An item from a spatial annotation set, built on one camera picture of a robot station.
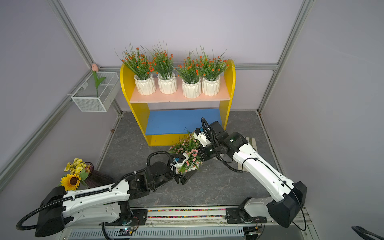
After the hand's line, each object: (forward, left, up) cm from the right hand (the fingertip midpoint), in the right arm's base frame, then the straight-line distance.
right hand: (196, 155), depth 71 cm
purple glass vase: (-8, +50, -9) cm, 52 cm away
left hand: (-4, +3, -2) cm, 5 cm away
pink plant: (0, +3, +9) cm, 9 cm away
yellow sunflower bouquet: (-9, +51, +2) cm, 52 cm away
